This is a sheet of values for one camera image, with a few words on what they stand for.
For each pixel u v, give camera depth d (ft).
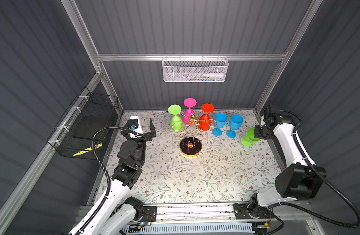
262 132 2.28
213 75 2.99
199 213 2.47
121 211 1.93
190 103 2.75
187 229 2.53
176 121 2.80
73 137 2.25
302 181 1.39
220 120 3.12
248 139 2.70
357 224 1.15
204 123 2.81
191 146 3.22
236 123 3.06
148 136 1.99
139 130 1.78
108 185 1.53
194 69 3.65
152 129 2.04
